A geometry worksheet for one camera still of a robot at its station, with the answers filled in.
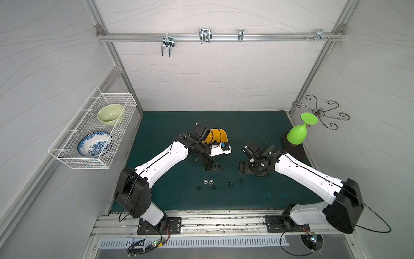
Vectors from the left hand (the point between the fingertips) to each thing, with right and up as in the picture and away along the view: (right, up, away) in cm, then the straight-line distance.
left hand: (221, 159), depth 77 cm
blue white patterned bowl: (-52, +9, -13) cm, 55 cm away
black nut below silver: (-4, -17, +9) cm, 20 cm away
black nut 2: (+6, -16, +9) cm, 19 cm away
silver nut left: (-8, -14, +9) cm, 19 cm away
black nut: (-12, -17, +9) cm, 23 cm away
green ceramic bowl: (-51, +21, -5) cm, 56 cm away
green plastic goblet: (+38, +12, +2) cm, 39 cm away
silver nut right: (-5, -14, +9) cm, 18 cm away
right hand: (+13, -6, +3) cm, 15 cm away
